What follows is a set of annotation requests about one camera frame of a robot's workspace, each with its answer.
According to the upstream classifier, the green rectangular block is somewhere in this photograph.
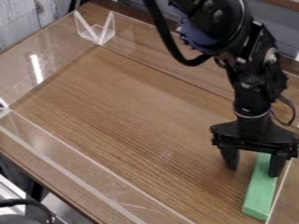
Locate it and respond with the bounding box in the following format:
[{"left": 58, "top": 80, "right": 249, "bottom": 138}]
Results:
[{"left": 242, "top": 153, "right": 277, "bottom": 221}]

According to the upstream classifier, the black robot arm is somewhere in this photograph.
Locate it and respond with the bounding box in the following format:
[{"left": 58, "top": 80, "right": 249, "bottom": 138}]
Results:
[{"left": 170, "top": 0, "right": 299, "bottom": 178}]

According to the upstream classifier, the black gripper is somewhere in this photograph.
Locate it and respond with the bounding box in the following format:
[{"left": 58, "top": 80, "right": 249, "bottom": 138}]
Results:
[{"left": 210, "top": 114, "right": 299, "bottom": 178}]

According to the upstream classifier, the clear acrylic enclosure wall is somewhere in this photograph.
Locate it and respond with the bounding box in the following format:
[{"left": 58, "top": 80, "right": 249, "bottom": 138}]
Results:
[{"left": 0, "top": 8, "right": 299, "bottom": 224}]

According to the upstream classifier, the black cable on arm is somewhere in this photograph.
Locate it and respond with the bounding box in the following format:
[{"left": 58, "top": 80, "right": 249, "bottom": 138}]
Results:
[{"left": 142, "top": 0, "right": 215, "bottom": 67}]

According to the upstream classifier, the black cable bottom left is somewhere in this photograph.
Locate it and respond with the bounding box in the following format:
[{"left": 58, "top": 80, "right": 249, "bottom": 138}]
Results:
[{"left": 0, "top": 198, "right": 57, "bottom": 224}]

